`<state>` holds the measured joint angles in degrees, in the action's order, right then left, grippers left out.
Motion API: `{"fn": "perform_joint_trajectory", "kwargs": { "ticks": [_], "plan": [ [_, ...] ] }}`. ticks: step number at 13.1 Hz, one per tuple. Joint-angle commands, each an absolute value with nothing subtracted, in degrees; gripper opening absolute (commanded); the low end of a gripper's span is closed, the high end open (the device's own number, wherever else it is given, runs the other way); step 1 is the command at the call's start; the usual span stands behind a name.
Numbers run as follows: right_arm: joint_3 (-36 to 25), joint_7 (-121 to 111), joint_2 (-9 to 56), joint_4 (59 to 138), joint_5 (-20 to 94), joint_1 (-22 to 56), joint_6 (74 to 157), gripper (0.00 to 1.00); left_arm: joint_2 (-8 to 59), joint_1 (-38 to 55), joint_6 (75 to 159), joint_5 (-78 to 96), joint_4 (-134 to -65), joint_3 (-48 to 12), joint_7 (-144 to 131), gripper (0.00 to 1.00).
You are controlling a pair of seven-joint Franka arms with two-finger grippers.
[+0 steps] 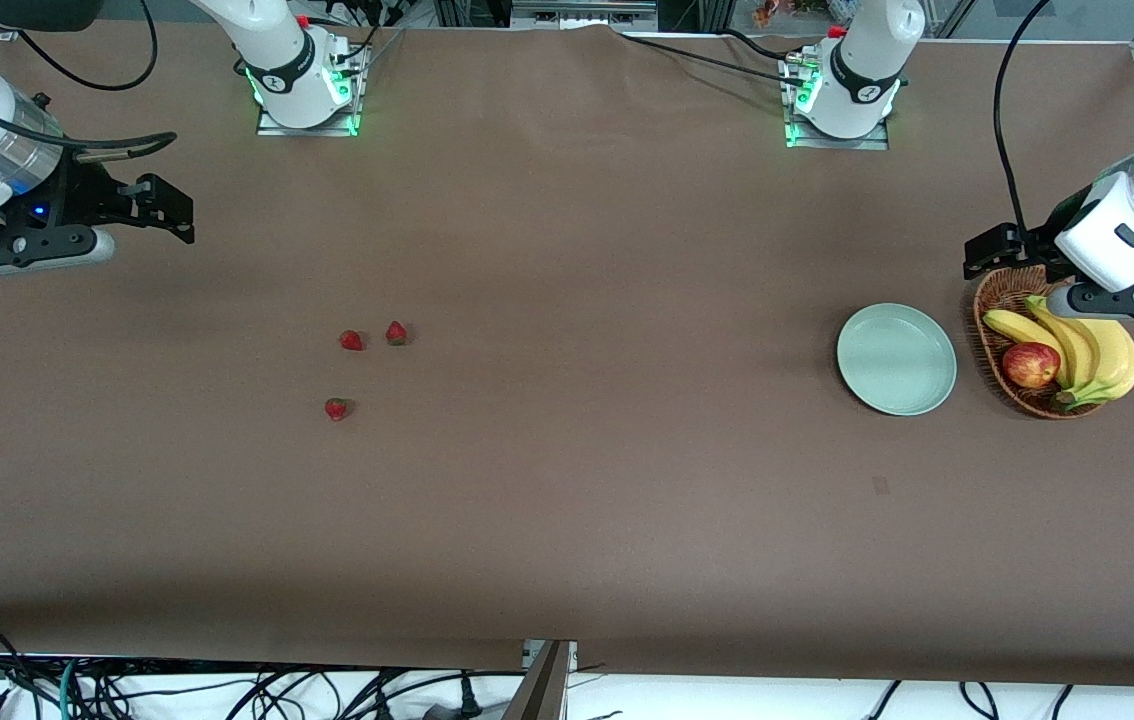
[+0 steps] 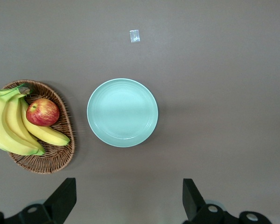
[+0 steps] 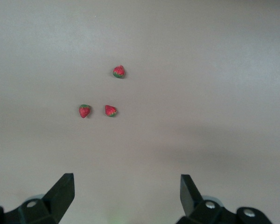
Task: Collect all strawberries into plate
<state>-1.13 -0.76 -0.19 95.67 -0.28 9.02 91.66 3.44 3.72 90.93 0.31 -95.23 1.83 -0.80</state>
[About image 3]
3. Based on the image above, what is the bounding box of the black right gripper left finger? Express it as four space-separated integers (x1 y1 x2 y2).
0 173 75 224

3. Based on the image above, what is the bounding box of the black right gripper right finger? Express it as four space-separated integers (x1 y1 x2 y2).
176 174 273 224

